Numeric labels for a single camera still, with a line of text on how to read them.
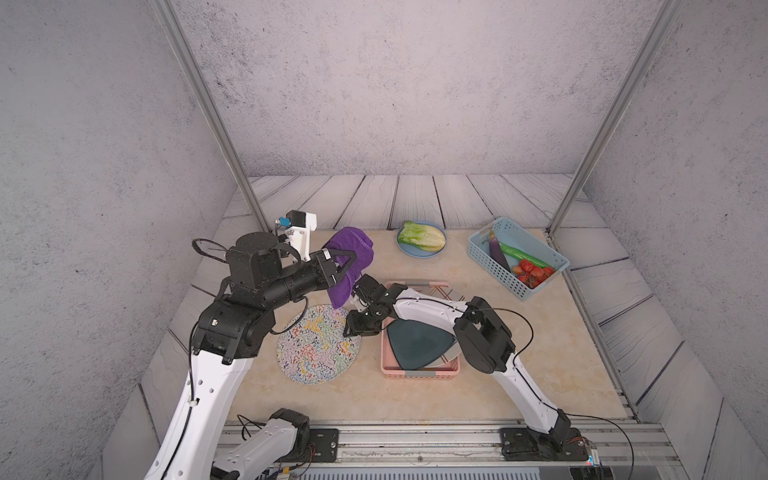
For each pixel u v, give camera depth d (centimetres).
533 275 101
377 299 74
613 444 75
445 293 93
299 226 51
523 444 73
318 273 50
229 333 39
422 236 111
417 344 91
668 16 70
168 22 71
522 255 111
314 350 89
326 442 73
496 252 110
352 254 58
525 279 100
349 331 85
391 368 86
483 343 57
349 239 57
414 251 113
